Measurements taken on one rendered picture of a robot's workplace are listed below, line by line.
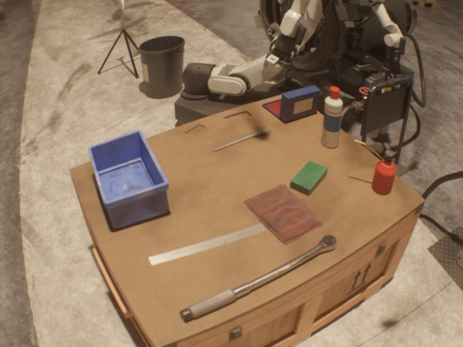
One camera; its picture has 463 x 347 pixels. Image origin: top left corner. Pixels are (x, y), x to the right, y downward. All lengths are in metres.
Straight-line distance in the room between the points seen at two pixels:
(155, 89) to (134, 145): 1.36
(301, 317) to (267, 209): 0.36
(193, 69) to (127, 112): 0.58
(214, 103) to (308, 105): 0.81
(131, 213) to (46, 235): 0.89
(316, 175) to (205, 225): 0.37
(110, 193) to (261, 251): 0.51
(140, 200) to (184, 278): 0.25
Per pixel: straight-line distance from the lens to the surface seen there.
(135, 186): 1.38
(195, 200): 1.31
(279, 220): 1.23
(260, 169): 1.41
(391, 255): 1.55
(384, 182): 1.36
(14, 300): 1.85
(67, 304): 1.72
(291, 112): 1.62
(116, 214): 1.20
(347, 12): 2.21
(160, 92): 2.77
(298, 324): 1.35
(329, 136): 1.51
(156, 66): 2.68
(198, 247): 1.18
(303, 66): 2.56
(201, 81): 2.34
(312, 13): 2.00
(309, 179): 1.34
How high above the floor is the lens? 1.35
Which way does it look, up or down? 40 degrees down
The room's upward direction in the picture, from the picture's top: straight up
